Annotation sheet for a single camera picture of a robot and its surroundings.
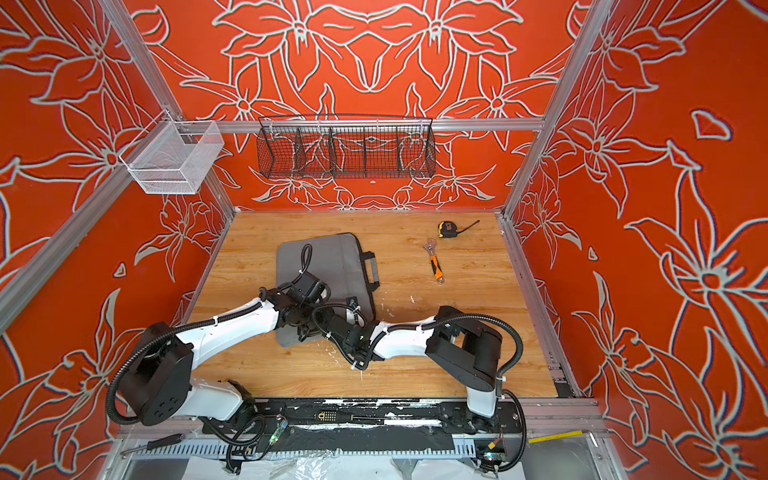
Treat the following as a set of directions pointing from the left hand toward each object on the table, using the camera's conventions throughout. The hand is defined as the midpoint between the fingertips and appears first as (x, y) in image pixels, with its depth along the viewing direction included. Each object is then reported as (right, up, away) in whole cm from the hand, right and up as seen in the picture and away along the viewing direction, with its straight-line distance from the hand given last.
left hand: (337, 324), depth 85 cm
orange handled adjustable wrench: (+32, +17, +19) cm, 41 cm away
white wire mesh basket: (-53, +51, +7) cm, 74 cm away
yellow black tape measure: (+38, +29, +25) cm, 54 cm away
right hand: (+3, -3, +3) cm, 5 cm away
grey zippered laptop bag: (-2, +17, +16) cm, 24 cm away
